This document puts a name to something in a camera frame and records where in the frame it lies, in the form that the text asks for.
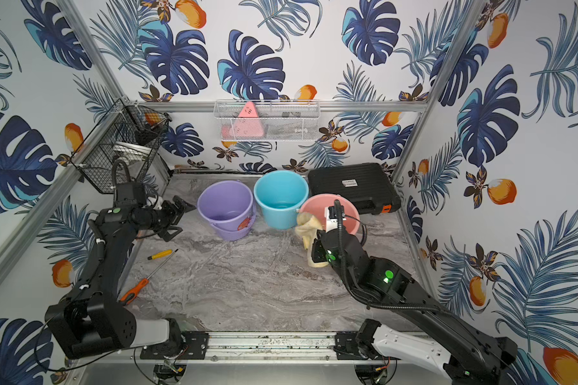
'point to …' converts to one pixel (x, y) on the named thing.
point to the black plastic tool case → (366, 183)
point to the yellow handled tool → (160, 254)
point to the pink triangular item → (248, 123)
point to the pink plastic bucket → (317, 204)
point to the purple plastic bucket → (229, 206)
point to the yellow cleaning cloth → (307, 227)
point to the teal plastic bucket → (280, 193)
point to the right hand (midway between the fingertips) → (318, 230)
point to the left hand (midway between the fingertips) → (192, 217)
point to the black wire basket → (132, 132)
